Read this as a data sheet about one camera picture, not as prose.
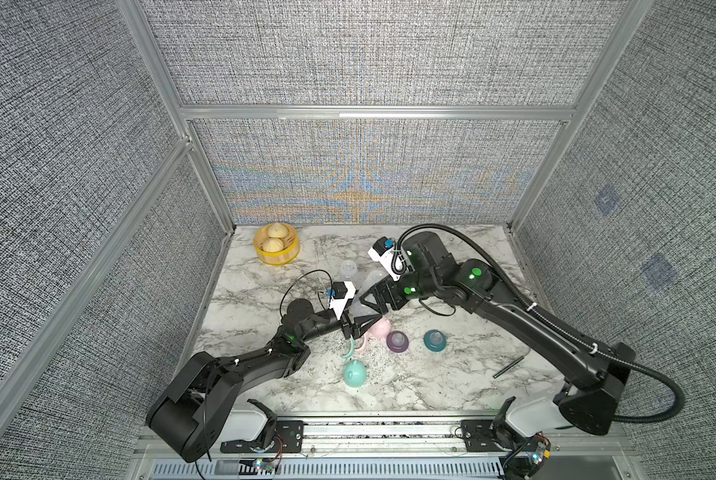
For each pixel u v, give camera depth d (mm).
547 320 432
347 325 675
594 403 397
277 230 1095
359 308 660
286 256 1070
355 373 800
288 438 735
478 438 730
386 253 605
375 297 597
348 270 903
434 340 877
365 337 878
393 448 731
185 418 422
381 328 895
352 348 856
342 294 652
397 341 885
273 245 1056
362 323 684
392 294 594
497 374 835
